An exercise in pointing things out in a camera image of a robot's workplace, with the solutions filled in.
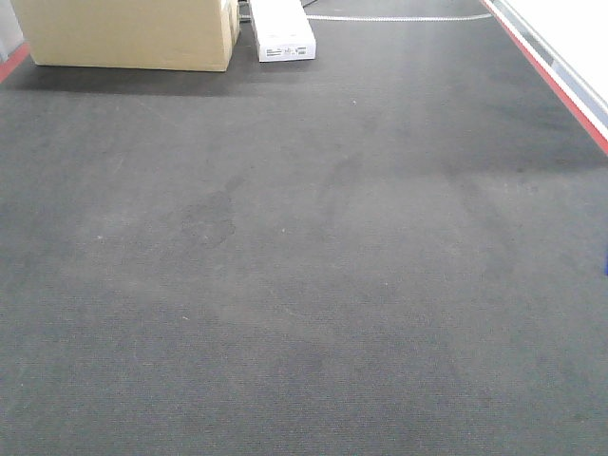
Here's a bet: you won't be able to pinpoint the long white carton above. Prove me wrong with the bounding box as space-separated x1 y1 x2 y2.
249 0 318 64

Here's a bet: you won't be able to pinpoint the large cardboard box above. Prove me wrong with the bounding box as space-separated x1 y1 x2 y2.
9 0 242 73

